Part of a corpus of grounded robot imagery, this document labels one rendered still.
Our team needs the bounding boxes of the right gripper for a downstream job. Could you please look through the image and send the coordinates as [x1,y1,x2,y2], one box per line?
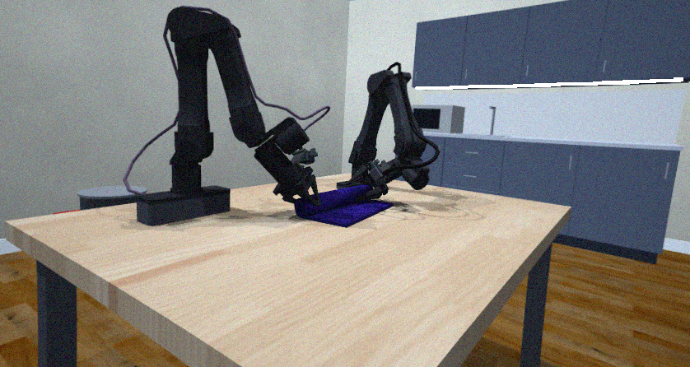
[269,148,321,207]

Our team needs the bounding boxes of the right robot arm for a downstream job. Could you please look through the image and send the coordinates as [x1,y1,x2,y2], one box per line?
[136,7,310,205]

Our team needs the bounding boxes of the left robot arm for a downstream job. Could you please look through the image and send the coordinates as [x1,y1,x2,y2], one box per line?
[348,70,430,190]

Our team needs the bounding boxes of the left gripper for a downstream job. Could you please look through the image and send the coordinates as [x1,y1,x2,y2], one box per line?
[346,160,399,202]

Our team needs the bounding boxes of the dark blue towel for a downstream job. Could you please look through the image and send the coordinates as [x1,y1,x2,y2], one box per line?
[294,184,393,228]

